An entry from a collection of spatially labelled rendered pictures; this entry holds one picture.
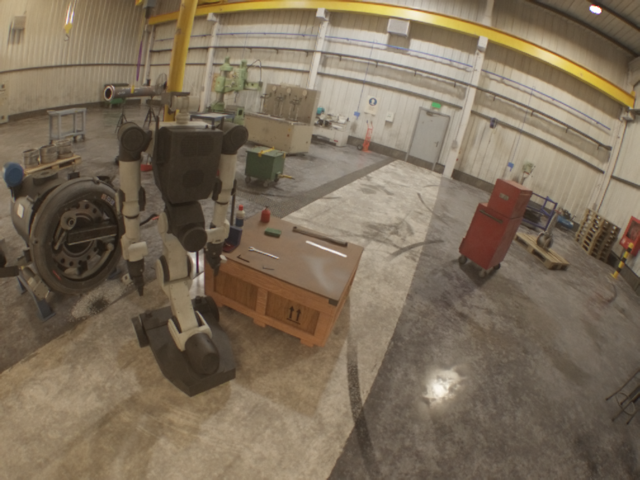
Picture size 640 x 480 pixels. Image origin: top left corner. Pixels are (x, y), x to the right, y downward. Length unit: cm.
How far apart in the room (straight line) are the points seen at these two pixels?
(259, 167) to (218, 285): 289
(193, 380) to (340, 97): 1146
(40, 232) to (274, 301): 152
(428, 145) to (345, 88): 390
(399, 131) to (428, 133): 109
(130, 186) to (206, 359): 87
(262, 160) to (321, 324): 330
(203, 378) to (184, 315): 36
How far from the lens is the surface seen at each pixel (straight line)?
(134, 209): 128
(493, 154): 1142
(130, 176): 121
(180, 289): 167
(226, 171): 134
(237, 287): 209
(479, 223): 384
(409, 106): 1144
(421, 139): 1126
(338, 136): 1059
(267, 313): 208
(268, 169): 470
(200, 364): 154
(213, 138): 111
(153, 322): 192
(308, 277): 189
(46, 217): 184
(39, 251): 188
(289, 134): 727
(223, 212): 144
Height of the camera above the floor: 154
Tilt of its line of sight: 27 degrees down
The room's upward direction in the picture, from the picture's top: 13 degrees clockwise
